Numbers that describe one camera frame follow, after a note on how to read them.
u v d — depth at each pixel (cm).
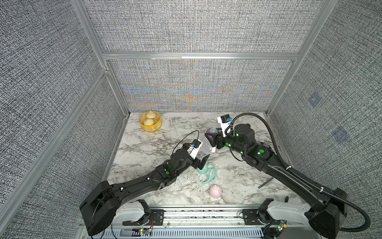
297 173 46
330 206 38
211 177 82
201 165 70
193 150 65
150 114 109
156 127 108
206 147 66
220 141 63
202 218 75
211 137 64
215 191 78
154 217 73
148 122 106
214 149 67
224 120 61
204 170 86
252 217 73
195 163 68
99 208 40
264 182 84
